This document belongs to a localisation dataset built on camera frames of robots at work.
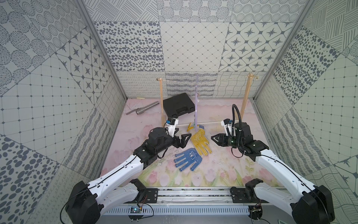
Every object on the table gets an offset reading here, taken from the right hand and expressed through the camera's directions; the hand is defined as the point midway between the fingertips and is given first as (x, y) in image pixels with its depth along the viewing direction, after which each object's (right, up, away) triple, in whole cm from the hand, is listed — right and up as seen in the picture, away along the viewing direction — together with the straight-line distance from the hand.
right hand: (214, 139), depth 80 cm
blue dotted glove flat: (-15, -13, +8) cm, 22 cm away
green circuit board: (-43, -35, -8) cm, 56 cm away
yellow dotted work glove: (-6, -4, +13) cm, 15 cm away
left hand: (-15, +5, -8) cm, 18 cm away
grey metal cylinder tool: (-52, +17, +29) cm, 62 cm away
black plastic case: (-23, +21, +33) cm, 45 cm away
